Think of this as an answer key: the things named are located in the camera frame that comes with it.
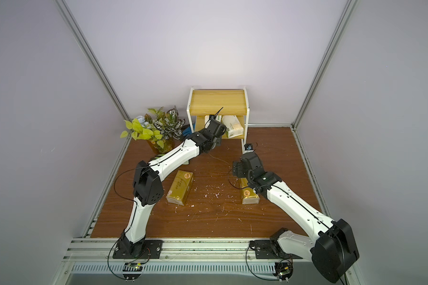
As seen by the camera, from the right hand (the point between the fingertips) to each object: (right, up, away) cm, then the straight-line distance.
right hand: (244, 159), depth 81 cm
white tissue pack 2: (-18, +20, +7) cm, 28 cm away
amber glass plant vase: (-41, +16, +4) cm, 44 cm away
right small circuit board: (+14, -44, -11) cm, 47 cm away
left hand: (-13, +12, +10) cm, 21 cm away
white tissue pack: (-4, +16, +9) cm, 19 cm away
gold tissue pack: (-31, -14, +4) cm, 34 cm away
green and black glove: (-49, -1, +22) cm, 54 cm away
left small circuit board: (-48, -46, -9) cm, 67 cm away
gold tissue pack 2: (+2, -17, 0) cm, 17 cm away
